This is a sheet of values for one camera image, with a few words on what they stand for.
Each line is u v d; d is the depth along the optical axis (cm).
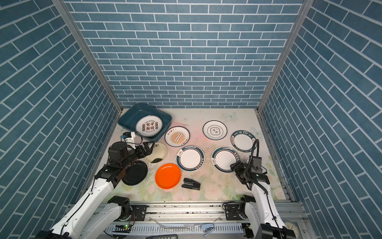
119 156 59
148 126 108
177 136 104
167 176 87
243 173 76
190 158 94
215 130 108
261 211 47
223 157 94
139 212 73
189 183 82
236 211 74
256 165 66
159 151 95
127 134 69
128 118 110
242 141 103
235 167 78
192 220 73
